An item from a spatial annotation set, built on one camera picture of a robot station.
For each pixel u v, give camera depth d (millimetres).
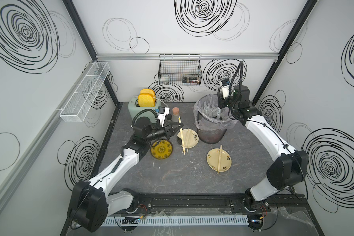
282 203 754
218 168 843
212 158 895
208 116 770
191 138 989
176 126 693
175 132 670
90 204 392
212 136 905
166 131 619
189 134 1000
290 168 429
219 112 827
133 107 963
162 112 632
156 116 623
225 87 683
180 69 1236
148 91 962
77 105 723
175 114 1020
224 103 713
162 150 937
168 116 972
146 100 957
